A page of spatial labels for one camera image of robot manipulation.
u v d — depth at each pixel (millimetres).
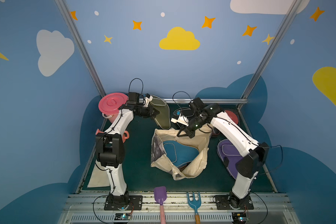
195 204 735
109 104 964
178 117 661
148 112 803
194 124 659
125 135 964
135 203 744
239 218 716
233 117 1173
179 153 907
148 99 840
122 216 713
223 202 745
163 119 860
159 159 722
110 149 504
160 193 770
